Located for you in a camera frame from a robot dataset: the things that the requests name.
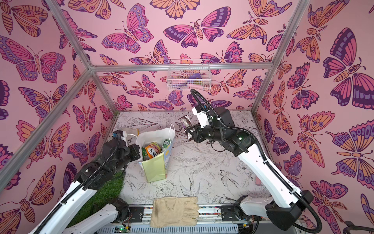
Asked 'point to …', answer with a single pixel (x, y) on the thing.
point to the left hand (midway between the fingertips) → (141, 144)
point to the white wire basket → (185, 74)
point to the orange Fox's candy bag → (153, 149)
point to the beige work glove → (175, 211)
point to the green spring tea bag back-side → (166, 143)
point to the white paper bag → (156, 167)
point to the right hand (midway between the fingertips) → (188, 126)
